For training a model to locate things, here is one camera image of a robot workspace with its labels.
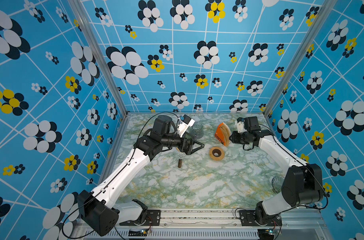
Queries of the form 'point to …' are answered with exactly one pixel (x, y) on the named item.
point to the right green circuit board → (266, 234)
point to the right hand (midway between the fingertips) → (232, 137)
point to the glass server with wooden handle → (182, 155)
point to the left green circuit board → (143, 233)
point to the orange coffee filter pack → (223, 134)
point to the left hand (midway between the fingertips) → (199, 141)
